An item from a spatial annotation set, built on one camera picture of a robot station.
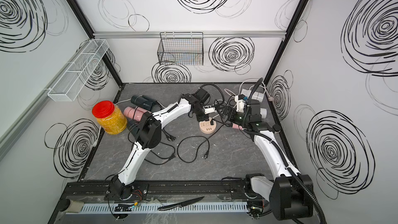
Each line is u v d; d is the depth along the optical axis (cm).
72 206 64
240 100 74
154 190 75
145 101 102
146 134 60
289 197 39
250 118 62
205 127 93
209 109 84
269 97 115
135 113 94
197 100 73
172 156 84
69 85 74
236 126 95
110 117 83
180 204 71
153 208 70
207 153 86
